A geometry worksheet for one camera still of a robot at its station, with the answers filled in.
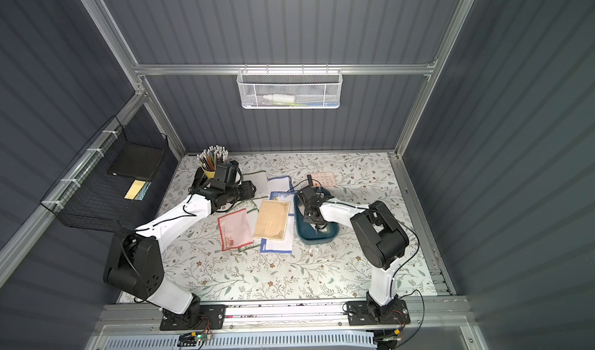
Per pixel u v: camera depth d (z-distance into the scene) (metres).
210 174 0.97
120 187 0.76
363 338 0.71
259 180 1.09
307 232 0.90
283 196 1.02
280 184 1.09
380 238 0.50
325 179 1.09
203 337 0.69
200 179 1.10
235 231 0.94
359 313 0.73
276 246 0.89
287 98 0.91
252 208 0.99
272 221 0.94
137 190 0.75
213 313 0.74
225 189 0.68
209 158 0.98
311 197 0.77
